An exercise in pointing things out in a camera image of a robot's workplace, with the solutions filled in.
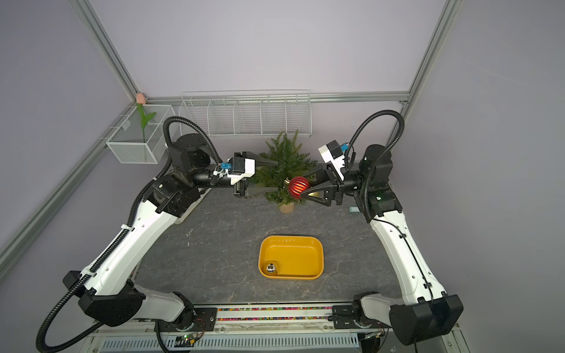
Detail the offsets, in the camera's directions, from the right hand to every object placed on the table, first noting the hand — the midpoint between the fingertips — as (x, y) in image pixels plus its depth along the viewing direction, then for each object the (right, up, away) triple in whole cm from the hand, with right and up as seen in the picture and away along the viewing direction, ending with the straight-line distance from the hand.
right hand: (298, 189), depth 55 cm
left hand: (-5, +4, -2) cm, 7 cm away
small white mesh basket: (-63, +20, +33) cm, 74 cm away
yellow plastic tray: (-1, -28, +32) cm, 43 cm away
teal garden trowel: (+27, -11, +44) cm, 52 cm away
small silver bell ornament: (-9, -30, +25) cm, 40 cm away
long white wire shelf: (-22, +35, +47) cm, 62 cm away
